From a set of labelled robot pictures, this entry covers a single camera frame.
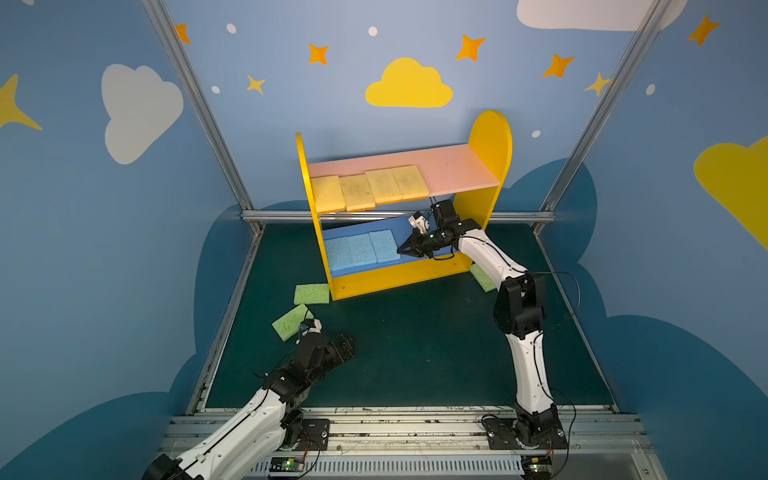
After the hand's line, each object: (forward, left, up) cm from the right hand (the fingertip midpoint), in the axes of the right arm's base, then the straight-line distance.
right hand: (399, 248), depth 93 cm
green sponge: (-10, +29, -14) cm, 34 cm away
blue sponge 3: (+2, +5, -1) cm, 5 cm away
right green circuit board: (-53, -36, -18) cm, 67 cm away
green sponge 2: (-21, +34, -14) cm, 42 cm away
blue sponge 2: (-1, +12, -1) cm, 12 cm away
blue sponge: (-1, +17, -1) cm, 17 cm away
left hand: (-27, +15, -12) cm, 33 cm away
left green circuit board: (-56, +25, -17) cm, 64 cm away
